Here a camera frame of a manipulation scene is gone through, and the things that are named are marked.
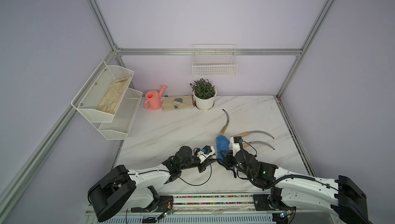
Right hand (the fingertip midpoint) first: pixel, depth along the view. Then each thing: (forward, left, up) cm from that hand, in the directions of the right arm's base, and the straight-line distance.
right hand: (222, 153), depth 80 cm
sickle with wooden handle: (+21, -4, -10) cm, 24 cm away
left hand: (-2, +4, 0) cm, 5 cm away
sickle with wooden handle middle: (-2, -9, +14) cm, 17 cm away
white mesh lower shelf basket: (+17, +60, +1) cm, 62 cm away
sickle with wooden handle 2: (+18, -19, -9) cm, 28 cm away
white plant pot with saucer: (+37, +8, +4) cm, 38 cm away
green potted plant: (+46, +10, +9) cm, 48 cm away
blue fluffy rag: (+3, 0, +6) cm, 7 cm away
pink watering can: (+41, +43, +1) cm, 59 cm away
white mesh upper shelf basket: (+22, +63, +21) cm, 70 cm away
